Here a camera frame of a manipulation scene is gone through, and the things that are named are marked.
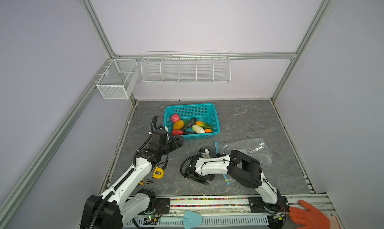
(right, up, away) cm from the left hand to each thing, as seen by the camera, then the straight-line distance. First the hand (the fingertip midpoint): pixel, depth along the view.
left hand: (180, 142), depth 82 cm
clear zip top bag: (+45, -5, +8) cm, 46 cm away
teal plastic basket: (+17, +17, +26) cm, 35 cm away
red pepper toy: (-3, +4, +11) cm, 12 cm away
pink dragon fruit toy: (-6, +13, +20) cm, 25 cm away
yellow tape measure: (-12, -17, 0) cm, 21 cm away
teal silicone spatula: (+7, -35, -11) cm, 37 cm away
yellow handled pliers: (-19, -21, -2) cm, 28 cm away
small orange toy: (+17, +5, +14) cm, 22 cm away
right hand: (+23, -12, +3) cm, 26 cm away
